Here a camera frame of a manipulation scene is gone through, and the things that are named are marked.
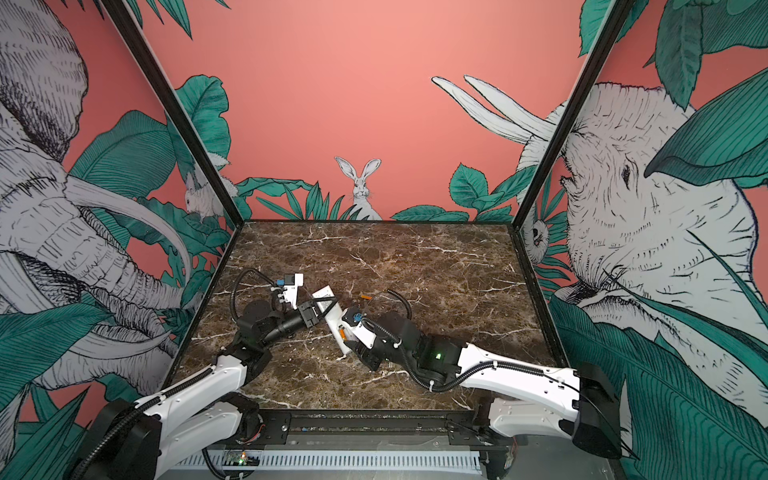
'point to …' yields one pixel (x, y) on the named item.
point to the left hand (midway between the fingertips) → (335, 299)
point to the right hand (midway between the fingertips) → (346, 335)
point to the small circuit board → (240, 459)
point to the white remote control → (331, 310)
